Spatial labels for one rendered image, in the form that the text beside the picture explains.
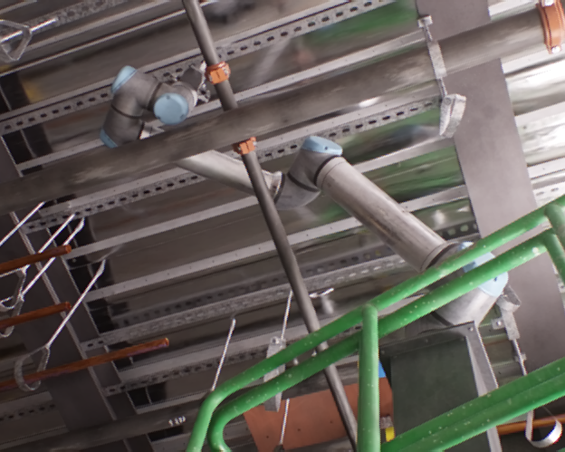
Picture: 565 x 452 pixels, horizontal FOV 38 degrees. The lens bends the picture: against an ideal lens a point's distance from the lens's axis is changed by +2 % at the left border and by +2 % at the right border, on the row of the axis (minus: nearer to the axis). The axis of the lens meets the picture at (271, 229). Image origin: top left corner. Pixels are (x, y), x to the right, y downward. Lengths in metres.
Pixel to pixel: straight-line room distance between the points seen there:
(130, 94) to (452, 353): 1.11
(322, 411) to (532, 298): 1.04
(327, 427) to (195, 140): 1.78
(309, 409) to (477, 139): 1.42
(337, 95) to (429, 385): 0.77
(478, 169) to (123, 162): 1.24
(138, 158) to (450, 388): 1.03
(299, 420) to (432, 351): 1.67
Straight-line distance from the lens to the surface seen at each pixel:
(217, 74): 2.22
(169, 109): 2.30
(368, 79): 2.13
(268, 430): 3.67
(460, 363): 1.95
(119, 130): 2.37
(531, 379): 1.53
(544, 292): 3.11
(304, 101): 2.14
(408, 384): 1.94
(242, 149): 2.25
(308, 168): 2.41
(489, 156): 2.88
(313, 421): 3.62
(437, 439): 1.44
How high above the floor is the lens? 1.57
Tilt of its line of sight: 66 degrees up
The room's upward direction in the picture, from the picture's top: 16 degrees clockwise
